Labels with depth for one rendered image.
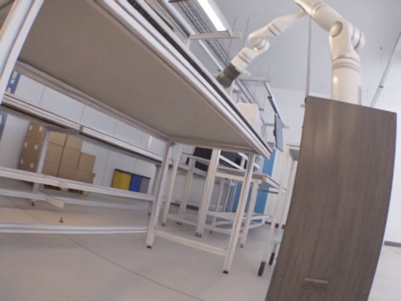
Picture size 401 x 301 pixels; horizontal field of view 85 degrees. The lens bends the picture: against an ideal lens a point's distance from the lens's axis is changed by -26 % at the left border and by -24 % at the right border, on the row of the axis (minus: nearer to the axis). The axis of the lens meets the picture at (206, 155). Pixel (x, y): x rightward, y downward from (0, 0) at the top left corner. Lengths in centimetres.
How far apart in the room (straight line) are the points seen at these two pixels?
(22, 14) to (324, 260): 81
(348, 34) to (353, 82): 16
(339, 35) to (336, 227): 55
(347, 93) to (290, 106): 705
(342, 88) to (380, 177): 27
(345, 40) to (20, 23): 82
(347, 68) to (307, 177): 35
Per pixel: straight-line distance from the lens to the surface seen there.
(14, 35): 60
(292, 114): 770
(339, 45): 85
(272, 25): 128
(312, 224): 62
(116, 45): 94
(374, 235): 65
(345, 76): 79
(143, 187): 746
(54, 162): 450
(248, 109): 167
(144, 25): 71
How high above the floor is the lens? 59
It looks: 7 degrees up
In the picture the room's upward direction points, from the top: 12 degrees clockwise
